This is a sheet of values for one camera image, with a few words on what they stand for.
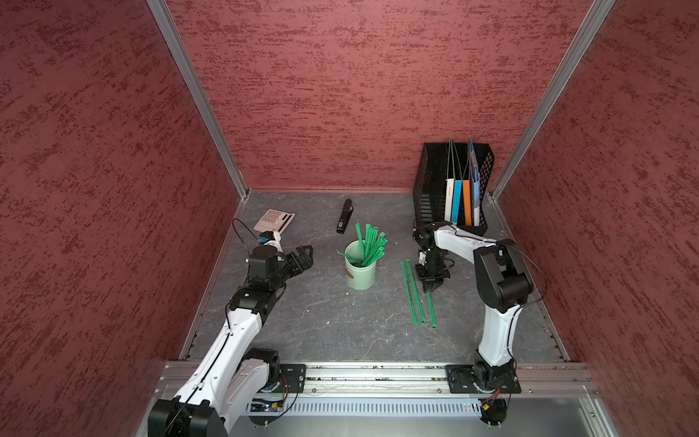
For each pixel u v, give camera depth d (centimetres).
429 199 119
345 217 110
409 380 76
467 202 92
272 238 72
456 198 89
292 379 75
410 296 90
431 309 87
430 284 87
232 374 48
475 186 85
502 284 53
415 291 92
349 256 85
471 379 73
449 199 90
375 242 83
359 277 86
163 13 71
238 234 106
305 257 73
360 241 85
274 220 108
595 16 71
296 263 71
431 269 82
